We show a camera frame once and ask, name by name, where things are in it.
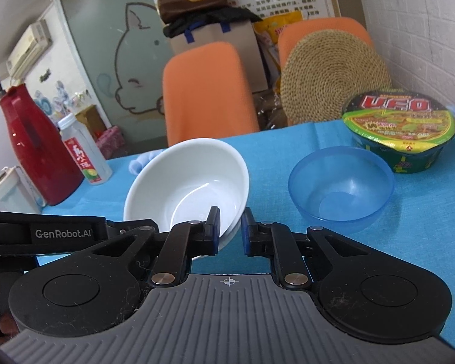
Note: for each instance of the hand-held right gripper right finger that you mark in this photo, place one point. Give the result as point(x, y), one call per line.
point(246, 231)

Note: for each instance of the frosted glass door with cartoon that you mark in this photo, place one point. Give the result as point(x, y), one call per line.
point(98, 26)

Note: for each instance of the orange chair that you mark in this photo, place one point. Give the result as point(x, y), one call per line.
point(318, 26)
point(208, 94)

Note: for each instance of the black cloth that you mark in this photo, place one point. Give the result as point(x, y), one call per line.
point(212, 17)

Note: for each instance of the yellow bag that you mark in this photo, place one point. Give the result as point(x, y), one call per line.
point(276, 24)

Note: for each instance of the blue plastic bowl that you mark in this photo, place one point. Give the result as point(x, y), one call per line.
point(337, 193)

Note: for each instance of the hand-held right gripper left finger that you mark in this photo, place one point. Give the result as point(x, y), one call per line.
point(212, 231)

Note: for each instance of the red thermos jug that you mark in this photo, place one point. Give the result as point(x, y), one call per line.
point(34, 148)

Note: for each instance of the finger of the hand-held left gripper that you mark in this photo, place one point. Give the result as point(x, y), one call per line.
point(129, 223)

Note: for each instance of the white air conditioner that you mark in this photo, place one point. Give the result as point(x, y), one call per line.
point(28, 49)

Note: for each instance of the person's left hand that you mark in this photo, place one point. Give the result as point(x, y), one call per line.
point(3, 325)

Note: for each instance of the plastic bottle with red label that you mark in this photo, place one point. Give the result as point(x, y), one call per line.
point(83, 151)

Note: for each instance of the white bowl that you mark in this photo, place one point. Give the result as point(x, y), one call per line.
point(189, 174)

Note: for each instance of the round woven straw mat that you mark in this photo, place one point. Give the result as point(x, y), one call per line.
point(333, 76)

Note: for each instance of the pink patterned bag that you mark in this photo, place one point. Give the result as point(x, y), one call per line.
point(112, 142)

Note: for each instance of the instant noodle bowl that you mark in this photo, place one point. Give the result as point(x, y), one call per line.
point(398, 121)

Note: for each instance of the small cardboard box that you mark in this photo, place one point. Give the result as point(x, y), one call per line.
point(91, 121)

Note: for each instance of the white plastic container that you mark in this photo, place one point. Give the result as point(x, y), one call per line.
point(11, 193)

